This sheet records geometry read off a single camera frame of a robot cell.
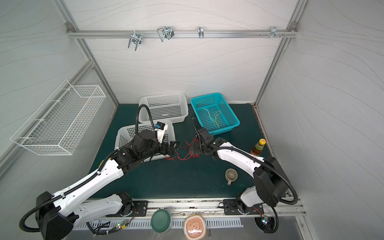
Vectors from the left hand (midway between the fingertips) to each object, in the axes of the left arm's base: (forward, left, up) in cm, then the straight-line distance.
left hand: (174, 137), depth 75 cm
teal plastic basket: (+36, -25, -22) cm, 49 cm away
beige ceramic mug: (-11, -32, -22) cm, 40 cm away
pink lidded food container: (-36, -11, -19) cm, 42 cm away
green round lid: (-34, +3, -12) cm, 36 cm away
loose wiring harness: (-37, +33, -22) cm, 54 cm away
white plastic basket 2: (+12, +35, -16) cm, 40 cm away
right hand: (+4, -13, -12) cm, 19 cm away
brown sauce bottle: (0, -46, -10) cm, 47 cm away
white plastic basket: (+42, +10, -22) cm, 48 cm away
